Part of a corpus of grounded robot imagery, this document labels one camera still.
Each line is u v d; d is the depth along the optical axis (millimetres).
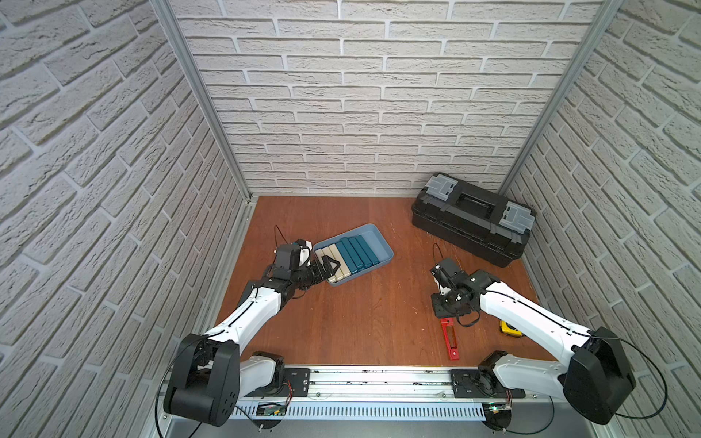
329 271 757
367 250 992
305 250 699
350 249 980
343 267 944
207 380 401
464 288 585
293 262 681
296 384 731
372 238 1043
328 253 974
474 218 914
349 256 969
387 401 731
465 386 729
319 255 974
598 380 398
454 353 775
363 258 966
